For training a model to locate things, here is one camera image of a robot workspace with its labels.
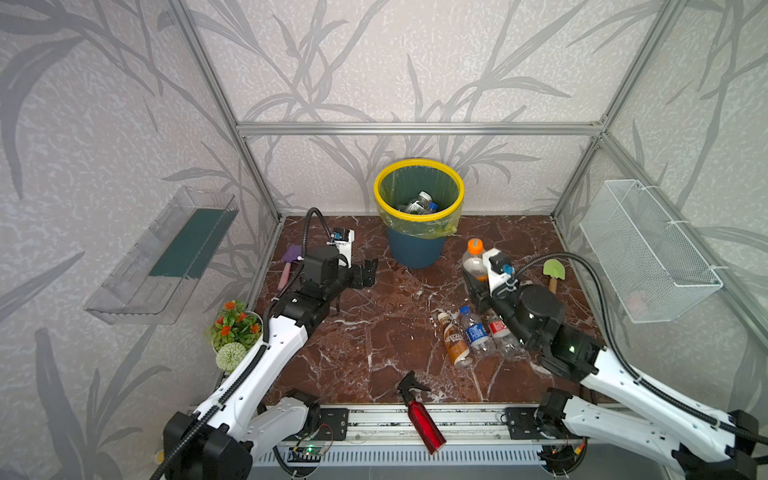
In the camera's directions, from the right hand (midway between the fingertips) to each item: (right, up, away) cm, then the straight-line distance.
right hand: (475, 257), depth 67 cm
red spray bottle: (-13, -39, +5) cm, 41 cm away
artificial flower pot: (-59, -19, +6) cm, 63 cm away
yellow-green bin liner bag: (-17, +23, +32) cm, 42 cm away
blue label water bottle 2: (+4, -22, +16) cm, 28 cm away
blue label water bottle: (-7, +15, +29) cm, 33 cm away
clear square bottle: (-11, +15, +29) cm, 35 cm away
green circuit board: (-41, -48, +4) cm, 63 cm away
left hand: (-26, +1, +9) cm, 28 cm away
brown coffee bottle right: (-2, -24, +15) cm, 28 cm away
